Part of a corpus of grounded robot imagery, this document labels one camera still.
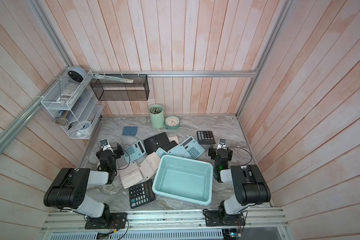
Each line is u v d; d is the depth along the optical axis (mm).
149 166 880
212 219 730
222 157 720
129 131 1096
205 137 1040
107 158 701
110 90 1069
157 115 1015
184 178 882
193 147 997
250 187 455
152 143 977
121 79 906
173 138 1032
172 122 1135
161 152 926
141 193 798
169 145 962
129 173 858
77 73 798
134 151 977
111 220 709
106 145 782
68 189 453
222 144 794
